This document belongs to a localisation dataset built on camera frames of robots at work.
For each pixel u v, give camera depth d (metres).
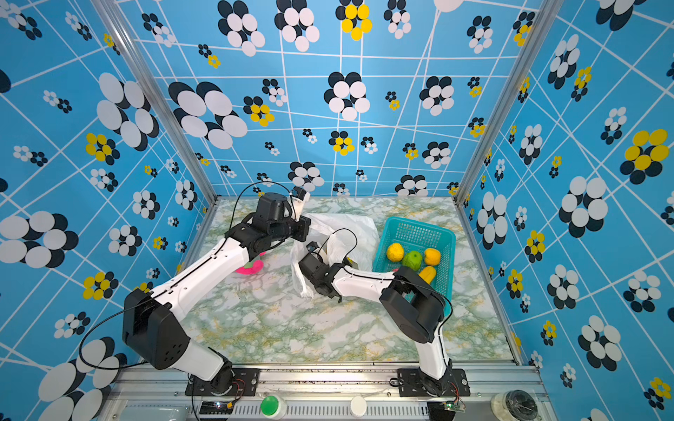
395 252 0.95
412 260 0.93
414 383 0.72
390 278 0.52
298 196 0.70
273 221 0.63
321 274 0.69
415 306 0.48
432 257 0.94
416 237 1.02
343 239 0.79
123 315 0.44
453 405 0.68
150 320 0.45
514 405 0.61
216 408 0.72
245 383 0.73
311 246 0.81
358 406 0.64
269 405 0.62
